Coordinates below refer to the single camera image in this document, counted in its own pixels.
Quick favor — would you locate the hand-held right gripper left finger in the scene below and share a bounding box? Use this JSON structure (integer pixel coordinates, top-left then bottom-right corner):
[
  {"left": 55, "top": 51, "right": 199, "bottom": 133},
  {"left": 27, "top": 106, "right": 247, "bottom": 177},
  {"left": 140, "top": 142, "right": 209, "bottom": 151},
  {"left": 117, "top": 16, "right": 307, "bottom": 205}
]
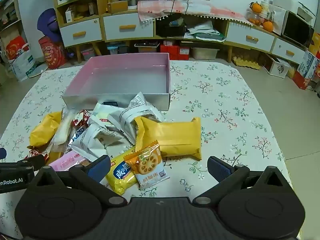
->
[{"left": 30, "top": 155, "right": 127, "bottom": 207}]

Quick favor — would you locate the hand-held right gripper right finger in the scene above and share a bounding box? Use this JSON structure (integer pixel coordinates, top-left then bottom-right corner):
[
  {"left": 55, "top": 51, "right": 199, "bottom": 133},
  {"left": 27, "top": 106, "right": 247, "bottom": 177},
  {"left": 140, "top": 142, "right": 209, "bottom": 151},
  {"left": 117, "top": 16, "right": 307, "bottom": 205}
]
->
[{"left": 192, "top": 156, "right": 292, "bottom": 207}]

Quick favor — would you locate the red white candy packet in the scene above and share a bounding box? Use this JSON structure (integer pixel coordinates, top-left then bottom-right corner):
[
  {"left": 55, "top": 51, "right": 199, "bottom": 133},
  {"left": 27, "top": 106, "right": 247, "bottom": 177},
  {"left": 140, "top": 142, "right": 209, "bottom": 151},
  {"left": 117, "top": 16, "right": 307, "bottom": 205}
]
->
[
  {"left": 71, "top": 110, "right": 92, "bottom": 130},
  {"left": 27, "top": 147, "right": 49, "bottom": 161}
]

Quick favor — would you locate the gold snack packet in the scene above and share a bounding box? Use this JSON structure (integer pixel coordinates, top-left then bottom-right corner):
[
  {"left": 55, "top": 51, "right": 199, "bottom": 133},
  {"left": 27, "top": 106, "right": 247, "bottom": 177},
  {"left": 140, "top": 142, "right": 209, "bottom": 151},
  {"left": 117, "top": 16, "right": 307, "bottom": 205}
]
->
[{"left": 46, "top": 147, "right": 66, "bottom": 165}]

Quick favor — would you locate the yellow blue-label snack packet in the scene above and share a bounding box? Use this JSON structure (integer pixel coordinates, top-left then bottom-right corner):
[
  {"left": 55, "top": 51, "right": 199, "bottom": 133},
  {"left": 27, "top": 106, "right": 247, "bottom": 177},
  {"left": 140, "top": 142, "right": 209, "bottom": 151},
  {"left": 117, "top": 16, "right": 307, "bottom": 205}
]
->
[{"left": 105, "top": 146, "right": 140, "bottom": 195}]

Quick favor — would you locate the small yellow snack packet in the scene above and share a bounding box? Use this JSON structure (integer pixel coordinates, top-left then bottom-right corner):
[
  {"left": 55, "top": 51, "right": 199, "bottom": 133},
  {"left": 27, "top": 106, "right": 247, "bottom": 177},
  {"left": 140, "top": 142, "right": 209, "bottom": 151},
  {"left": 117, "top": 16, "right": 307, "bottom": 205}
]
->
[{"left": 27, "top": 111, "right": 63, "bottom": 148}]

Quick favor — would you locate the pink snack packet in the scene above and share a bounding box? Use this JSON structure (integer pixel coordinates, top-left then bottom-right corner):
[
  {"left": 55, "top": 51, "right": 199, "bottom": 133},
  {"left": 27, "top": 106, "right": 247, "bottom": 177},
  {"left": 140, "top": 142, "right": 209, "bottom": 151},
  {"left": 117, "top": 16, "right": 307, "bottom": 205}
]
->
[{"left": 49, "top": 150, "right": 93, "bottom": 172}]

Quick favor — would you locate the clear packet white cake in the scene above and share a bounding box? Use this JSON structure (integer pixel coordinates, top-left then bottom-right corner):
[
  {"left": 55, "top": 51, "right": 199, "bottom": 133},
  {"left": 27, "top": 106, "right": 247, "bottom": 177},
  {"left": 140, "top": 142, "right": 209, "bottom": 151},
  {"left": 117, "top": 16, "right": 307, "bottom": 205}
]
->
[{"left": 47, "top": 109, "right": 75, "bottom": 153}]

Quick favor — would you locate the orange cracker snack packet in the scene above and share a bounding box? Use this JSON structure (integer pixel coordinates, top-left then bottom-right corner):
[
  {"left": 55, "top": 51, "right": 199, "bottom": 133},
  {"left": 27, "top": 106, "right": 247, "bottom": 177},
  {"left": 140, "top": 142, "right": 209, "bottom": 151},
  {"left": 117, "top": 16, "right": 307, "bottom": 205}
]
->
[{"left": 124, "top": 140, "right": 170, "bottom": 190}]

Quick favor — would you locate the white red-label snack packet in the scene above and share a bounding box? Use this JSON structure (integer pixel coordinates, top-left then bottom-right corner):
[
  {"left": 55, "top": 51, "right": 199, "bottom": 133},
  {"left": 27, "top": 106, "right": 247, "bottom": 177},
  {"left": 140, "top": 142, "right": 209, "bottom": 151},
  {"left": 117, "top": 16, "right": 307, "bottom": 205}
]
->
[{"left": 92, "top": 102, "right": 125, "bottom": 130}]

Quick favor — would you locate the large yellow snack packet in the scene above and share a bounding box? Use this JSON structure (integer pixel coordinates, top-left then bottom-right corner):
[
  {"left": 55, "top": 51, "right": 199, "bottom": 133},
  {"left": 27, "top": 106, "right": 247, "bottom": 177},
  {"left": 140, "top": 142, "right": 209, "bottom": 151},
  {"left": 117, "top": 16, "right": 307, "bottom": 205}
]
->
[{"left": 134, "top": 116, "right": 202, "bottom": 161}]

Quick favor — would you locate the pink and silver box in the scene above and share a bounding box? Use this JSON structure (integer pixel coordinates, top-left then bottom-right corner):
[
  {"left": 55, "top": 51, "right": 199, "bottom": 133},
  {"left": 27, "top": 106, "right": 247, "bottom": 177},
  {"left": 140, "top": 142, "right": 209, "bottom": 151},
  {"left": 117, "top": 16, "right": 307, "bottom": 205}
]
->
[{"left": 62, "top": 52, "right": 171, "bottom": 111}]

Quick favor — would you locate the floral tablecloth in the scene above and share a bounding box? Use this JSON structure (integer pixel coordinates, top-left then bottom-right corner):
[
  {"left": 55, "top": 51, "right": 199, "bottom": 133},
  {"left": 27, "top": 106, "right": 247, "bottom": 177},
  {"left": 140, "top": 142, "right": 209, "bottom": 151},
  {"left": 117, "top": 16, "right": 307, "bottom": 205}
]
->
[{"left": 0, "top": 60, "right": 293, "bottom": 240}]

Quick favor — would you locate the white sack red print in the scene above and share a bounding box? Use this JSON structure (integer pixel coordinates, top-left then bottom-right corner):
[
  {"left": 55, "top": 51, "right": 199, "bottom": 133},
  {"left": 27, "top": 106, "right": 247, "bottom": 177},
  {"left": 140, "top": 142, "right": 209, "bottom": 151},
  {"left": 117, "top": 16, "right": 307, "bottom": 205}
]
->
[{"left": 5, "top": 36, "right": 38, "bottom": 82}]

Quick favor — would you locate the egg carton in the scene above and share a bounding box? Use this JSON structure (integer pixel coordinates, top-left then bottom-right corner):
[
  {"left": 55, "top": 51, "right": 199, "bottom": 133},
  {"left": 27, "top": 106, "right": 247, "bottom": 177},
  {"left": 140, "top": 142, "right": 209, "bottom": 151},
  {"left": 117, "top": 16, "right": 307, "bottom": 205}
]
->
[{"left": 231, "top": 55, "right": 262, "bottom": 70}]

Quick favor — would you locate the white plastic bin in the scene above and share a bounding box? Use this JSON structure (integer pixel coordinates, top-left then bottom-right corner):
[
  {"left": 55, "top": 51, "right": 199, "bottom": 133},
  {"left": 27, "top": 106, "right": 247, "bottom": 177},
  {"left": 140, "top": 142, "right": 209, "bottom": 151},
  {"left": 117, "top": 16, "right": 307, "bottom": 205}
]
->
[{"left": 191, "top": 47, "right": 220, "bottom": 60}]

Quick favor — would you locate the white printed cardboard box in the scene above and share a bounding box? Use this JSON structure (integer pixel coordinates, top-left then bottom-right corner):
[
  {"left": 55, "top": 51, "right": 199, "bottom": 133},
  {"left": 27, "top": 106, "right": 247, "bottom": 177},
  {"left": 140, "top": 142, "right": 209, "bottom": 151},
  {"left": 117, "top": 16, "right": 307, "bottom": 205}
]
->
[{"left": 265, "top": 54, "right": 292, "bottom": 77}]

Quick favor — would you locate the blue plastic container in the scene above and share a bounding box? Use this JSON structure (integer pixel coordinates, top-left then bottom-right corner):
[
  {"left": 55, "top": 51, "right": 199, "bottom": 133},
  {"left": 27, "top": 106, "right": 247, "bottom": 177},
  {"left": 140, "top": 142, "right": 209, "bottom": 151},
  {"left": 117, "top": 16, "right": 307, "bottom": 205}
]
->
[{"left": 107, "top": 42, "right": 127, "bottom": 55}]

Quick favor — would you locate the red carton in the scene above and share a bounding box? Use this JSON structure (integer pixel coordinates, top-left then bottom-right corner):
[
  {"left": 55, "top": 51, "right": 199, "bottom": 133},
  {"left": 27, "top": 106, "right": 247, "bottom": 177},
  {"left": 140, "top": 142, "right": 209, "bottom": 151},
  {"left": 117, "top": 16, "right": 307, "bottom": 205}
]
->
[{"left": 292, "top": 70, "right": 309, "bottom": 90}]

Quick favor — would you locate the red box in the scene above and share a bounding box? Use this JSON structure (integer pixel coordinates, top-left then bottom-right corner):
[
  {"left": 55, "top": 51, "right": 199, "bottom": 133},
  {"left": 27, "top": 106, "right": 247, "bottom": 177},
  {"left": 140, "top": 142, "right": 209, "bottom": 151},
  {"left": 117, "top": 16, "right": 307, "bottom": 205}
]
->
[{"left": 160, "top": 44, "right": 190, "bottom": 61}]

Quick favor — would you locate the black tray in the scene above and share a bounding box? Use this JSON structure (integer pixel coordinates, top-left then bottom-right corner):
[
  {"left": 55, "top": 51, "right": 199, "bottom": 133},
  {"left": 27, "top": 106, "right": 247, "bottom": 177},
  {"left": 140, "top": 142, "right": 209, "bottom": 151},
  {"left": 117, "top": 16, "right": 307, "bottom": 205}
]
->
[{"left": 134, "top": 41, "right": 160, "bottom": 53}]

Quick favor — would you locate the purple bag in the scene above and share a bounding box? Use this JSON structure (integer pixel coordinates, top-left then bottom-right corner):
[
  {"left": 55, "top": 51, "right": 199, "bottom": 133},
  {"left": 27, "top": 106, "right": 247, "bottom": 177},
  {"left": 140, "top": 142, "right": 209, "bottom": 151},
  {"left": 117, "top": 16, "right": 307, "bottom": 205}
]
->
[{"left": 37, "top": 8, "right": 64, "bottom": 43}]

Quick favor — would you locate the blue white carton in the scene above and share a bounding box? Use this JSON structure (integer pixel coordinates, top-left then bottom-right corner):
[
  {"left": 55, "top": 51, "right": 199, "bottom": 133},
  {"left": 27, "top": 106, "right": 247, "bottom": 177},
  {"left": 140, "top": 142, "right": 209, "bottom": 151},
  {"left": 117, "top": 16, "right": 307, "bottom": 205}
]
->
[{"left": 299, "top": 50, "right": 319, "bottom": 80}]

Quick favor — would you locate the pile of papers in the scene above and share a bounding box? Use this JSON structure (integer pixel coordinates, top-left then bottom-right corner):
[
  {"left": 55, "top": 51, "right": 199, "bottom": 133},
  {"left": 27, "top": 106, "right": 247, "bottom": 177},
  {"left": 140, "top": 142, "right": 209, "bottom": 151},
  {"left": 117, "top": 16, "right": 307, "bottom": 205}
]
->
[{"left": 187, "top": 20, "right": 227, "bottom": 43}]

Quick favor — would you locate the small white carton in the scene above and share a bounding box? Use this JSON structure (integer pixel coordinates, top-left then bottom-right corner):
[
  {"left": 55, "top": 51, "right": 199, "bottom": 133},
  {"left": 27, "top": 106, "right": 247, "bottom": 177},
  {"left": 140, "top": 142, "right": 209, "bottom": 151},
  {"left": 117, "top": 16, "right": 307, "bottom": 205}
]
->
[{"left": 65, "top": 7, "right": 75, "bottom": 23}]

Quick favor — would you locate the clear bag of small oranges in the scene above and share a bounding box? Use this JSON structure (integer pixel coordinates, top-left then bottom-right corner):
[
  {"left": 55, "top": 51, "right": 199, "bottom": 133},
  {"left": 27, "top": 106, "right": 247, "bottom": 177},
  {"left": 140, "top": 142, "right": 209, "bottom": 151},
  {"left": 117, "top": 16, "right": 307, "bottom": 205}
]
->
[{"left": 246, "top": 11, "right": 263, "bottom": 26}]

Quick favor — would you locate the orange snack carton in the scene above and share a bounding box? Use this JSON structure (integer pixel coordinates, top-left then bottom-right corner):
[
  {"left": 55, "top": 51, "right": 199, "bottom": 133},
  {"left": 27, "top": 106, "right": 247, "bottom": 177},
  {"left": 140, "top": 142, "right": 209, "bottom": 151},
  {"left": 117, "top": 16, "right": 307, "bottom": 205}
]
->
[{"left": 309, "top": 32, "right": 320, "bottom": 58}]

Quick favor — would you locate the black microwave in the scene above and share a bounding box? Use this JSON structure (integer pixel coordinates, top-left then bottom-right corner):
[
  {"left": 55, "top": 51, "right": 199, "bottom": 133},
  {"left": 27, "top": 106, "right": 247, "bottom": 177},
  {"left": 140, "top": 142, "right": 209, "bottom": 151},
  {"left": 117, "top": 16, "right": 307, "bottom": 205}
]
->
[{"left": 281, "top": 11, "right": 315, "bottom": 48}]

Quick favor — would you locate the brown cardboard box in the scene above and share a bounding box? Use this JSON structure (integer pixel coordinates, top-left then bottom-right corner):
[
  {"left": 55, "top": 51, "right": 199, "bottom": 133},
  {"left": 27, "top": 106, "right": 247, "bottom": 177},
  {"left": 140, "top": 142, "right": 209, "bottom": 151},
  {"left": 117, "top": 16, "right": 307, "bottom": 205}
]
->
[{"left": 107, "top": 0, "right": 128, "bottom": 14}]

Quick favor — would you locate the pink cloth runner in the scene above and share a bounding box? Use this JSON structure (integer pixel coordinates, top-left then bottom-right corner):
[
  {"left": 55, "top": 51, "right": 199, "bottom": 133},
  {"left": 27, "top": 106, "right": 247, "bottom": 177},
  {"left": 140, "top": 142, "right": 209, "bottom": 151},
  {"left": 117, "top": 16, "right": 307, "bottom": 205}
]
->
[{"left": 137, "top": 0, "right": 253, "bottom": 27}]

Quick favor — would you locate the white drawer wooden handle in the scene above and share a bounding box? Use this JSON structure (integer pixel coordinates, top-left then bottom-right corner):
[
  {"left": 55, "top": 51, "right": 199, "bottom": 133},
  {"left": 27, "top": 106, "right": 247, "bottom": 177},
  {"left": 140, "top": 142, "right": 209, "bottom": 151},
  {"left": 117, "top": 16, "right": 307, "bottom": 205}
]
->
[
  {"left": 60, "top": 17, "right": 102, "bottom": 47},
  {"left": 103, "top": 12, "right": 154, "bottom": 41},
  {"left": 226, "top": 21, "right": 275, "bottom": 53},
  {"left": 271, "top": 38, "right": 306, "bottom": 64}
]

